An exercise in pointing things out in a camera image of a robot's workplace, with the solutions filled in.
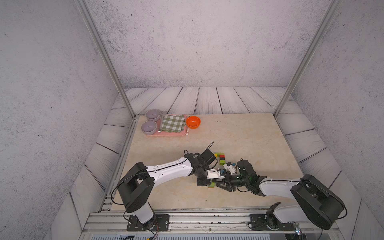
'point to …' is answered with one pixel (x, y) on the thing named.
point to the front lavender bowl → (148, 127)
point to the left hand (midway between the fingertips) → (211, 181)
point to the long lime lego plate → (212, 186)
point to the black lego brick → (222, 158)
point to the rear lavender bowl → (153, 114)
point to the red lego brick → (222, 156)
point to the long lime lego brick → (219, 153)
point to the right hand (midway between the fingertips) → (216, 183)
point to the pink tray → (182, 133)
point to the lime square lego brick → (222, 162)
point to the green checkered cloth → (173, 123)
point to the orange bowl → (193, 122)
